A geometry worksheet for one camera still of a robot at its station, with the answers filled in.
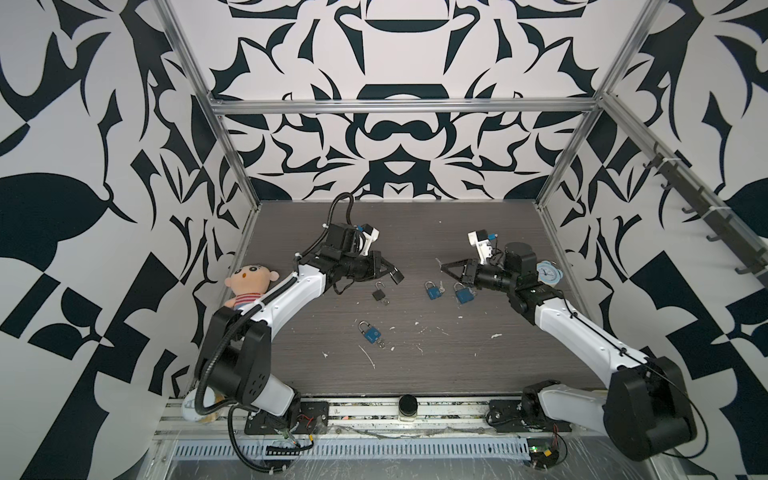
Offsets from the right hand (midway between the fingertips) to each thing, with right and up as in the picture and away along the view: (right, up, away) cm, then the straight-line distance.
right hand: (445, 267), depth 77 cm
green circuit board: (+22, -43, -6) cm, 48 cm away
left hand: (-12, +1, +4) cm, 13 cm away
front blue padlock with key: (-19, -20, +10) cm, 29 cm away
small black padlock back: (-17, -10, +19) cm, 27 cm away
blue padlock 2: (+9, -10, +17) cm, 22 cm away
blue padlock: (0, -10, +19) cm, 21 cm away
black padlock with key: (-11, -2, +6) cm, 13 cm away
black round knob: (-10, -30, -9) cm, 33 cm away
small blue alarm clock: (+37, -4, +19) cm, 42 cm away
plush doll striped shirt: (-55, -6, +12) cm, 57 cm away
